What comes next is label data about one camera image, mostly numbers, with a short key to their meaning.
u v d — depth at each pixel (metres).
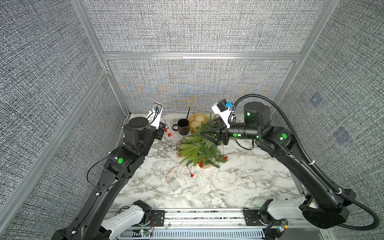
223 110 0.48
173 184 0.84
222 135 0.48
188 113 1.00
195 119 1.10
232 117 0.49
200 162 0.71
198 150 0.71
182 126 1.02
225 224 0.73
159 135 0.56
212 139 0.52
